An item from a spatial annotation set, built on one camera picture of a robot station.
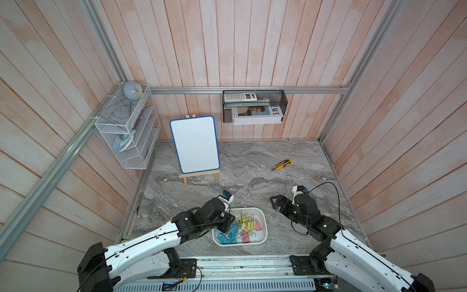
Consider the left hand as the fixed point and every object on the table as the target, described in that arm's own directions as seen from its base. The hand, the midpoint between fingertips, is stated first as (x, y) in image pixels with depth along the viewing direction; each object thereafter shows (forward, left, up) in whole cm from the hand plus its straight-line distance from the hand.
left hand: (229, 219), depth 76 cm
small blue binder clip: (-7, +4, +7) cm, 11 cm away
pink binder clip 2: (0, -13, -8) cm, 15 cm away
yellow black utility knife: (+37, -33, -9) cm, 50 cm away
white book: (+49, -16, +18) cm, 54 cm away
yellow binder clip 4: (+3, -10, -5) cm, 12 cm away
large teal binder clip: (-5, -1, -7) cm, 9 cm away
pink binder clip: (-4, -7, -9) cm, 12 cm away
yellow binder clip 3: (+2, -11, -6) cm, 12 cm away
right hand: (+9, -21, 0) cm, 23 cm away
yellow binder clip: (+4, -7, -9) cm, 12 cm away
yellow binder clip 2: (-1, -8, -6) cm, 10 cm away
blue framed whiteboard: (+35, +17, +11) cm, 40 cm away
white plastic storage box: (-1, -3, -6) cm, 6 cm away
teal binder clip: (-5, +3, -9) cm, 11 cm away
